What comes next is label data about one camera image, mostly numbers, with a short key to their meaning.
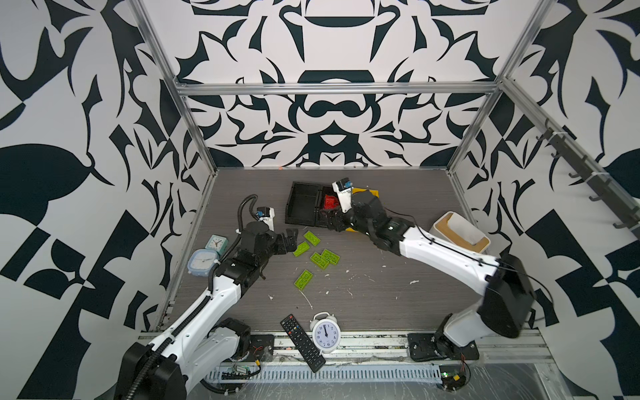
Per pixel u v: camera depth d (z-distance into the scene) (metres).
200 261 0.91
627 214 0.52
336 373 0.71
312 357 0.71
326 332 0.75
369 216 0.59
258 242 0.60
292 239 0.73
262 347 0.74
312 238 0.97
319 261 0.90
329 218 0.71
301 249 0.94
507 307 0.42
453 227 0.94
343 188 0.68
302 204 1.02
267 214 0.71
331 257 0.92
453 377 0.71
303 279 0.87
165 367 0.38
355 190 1.08
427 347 0.74
